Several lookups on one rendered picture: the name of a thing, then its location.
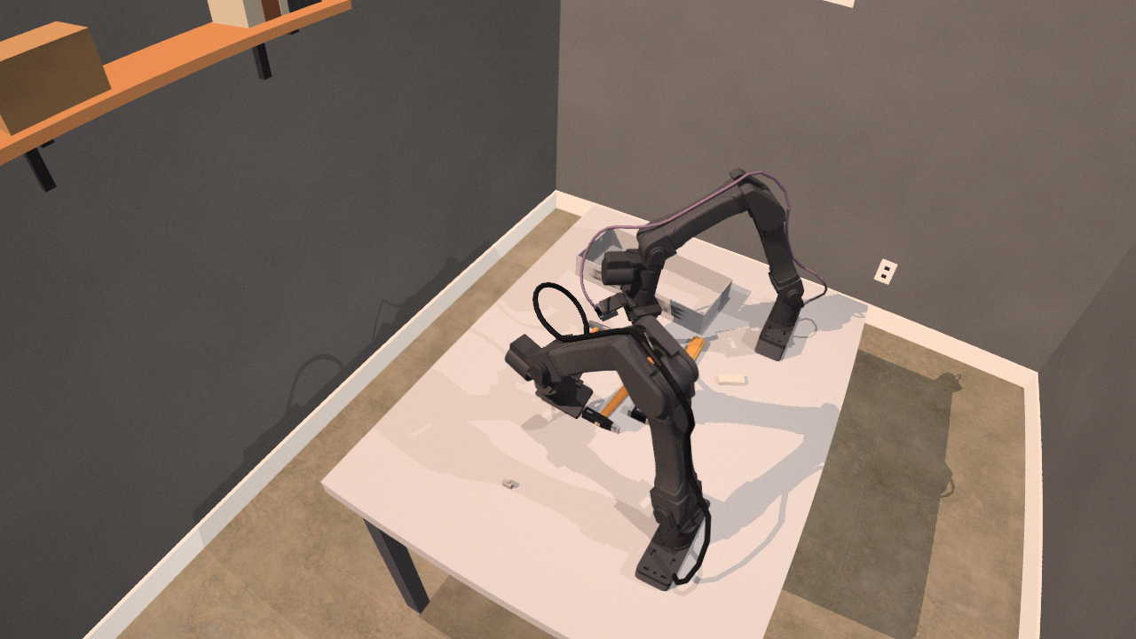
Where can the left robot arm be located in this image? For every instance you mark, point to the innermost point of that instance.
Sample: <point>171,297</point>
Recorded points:
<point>652,395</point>

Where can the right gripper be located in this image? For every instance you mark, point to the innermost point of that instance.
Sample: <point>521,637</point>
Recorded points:
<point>637,302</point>

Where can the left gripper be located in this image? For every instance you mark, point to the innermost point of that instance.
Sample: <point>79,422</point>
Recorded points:
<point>575,400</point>

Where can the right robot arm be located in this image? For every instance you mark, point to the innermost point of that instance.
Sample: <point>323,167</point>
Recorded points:
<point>658,243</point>

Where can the black hammer with wooden handle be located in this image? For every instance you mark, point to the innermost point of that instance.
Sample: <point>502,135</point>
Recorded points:
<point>695,346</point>

